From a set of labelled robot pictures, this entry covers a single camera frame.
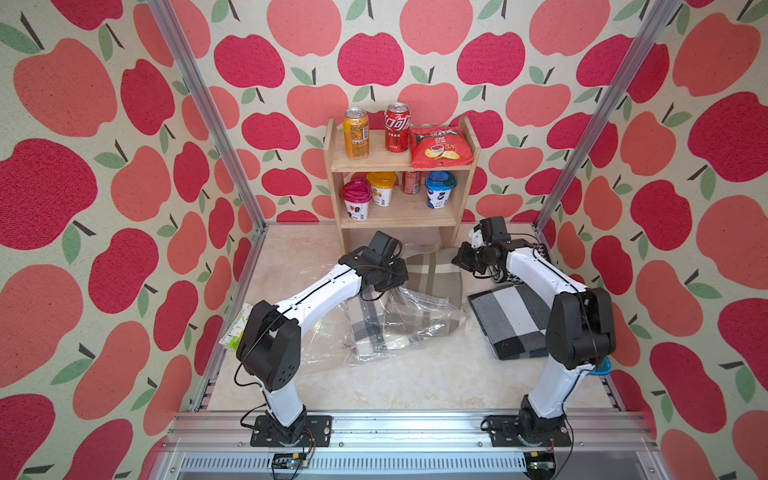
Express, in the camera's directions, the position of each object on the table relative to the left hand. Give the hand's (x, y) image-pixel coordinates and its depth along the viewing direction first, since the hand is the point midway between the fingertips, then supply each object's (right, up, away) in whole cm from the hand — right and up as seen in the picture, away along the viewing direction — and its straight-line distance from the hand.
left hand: (412, 282), depth 85 cm
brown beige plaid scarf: (+8, -1, +8) cm, 11 cm away
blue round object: (+49, -22, -8) cm, 54 cm away
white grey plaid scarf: (-4, -11, 0) cm, 11 cm away
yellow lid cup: (-9, +30, +6) cm, 32 cm away
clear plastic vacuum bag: (-25, -16, 0) cm, 30 cm away
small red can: (+1, +32, +13) cm, 34 cm away
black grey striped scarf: (+31, -11, +3) cm, 33 cm away
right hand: (+15, +5, +9) cm, 18 cm away
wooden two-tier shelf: (-1, +22, +12) cm, 25 cm away
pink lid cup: (-16, +26, +2) cm, 30 cm away
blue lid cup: (+9, +29, +6) cm, 31 cm away
